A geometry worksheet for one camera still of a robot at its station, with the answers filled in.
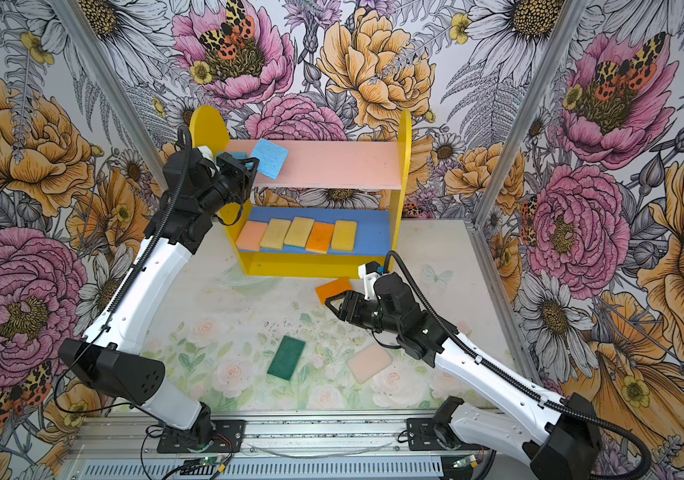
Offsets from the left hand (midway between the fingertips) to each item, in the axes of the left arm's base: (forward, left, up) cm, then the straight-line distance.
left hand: (263, 166), depth 70 cm
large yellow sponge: (+7, -4, -29) cm, 30 cm away
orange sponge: (-4, -14, -45) cm, 48 cm away
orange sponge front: (+5, -11, -30) cm, 32 cm away
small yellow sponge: (+6, -18, -30) cm, 36 cm away
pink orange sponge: (+5, +11, -29) cm, 31 cm away
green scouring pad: (-28, -2, -44) cm, 52 cm away
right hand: (-26, -16, -23) cm, 38 cm away
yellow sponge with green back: (+7, +4, -30) cm, 31 cm away
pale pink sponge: (-29, -25, -46) cm, 60 cm away
